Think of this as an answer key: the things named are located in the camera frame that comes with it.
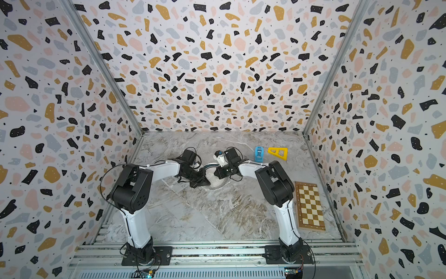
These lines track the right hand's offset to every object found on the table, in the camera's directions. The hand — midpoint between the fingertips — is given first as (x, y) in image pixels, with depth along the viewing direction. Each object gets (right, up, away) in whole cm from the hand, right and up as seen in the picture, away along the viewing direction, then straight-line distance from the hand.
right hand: (216, 173), depth 99 cm
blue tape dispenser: (+26, +10, +7) cm, 28 cm away
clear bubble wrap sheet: (+10, -17, -12) cm, 23 cm away
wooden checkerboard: (+47, -18, -15) cm, 52 cm away
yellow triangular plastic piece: (+43, +8, +10) cm, 45 cm away
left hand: (-1, -4, -6) cm, 7 cm away
